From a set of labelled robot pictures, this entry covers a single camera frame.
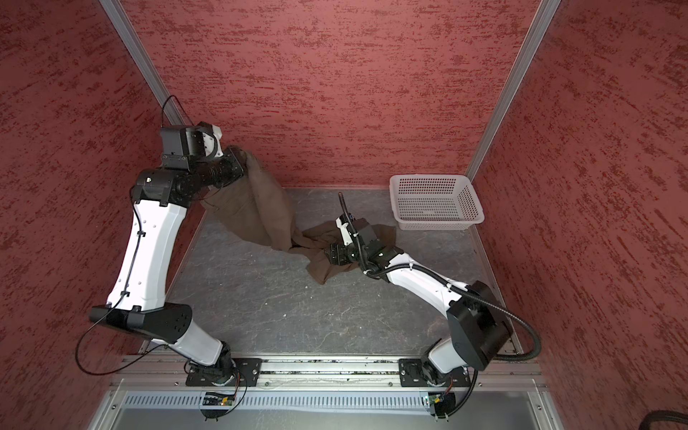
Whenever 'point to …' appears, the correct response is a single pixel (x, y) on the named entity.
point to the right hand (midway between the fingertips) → (331, 254)
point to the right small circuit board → (434, 399)
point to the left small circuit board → (214, 399)
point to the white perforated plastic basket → (434, 202)
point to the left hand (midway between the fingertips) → (253, 167)
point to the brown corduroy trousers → (329, 248)
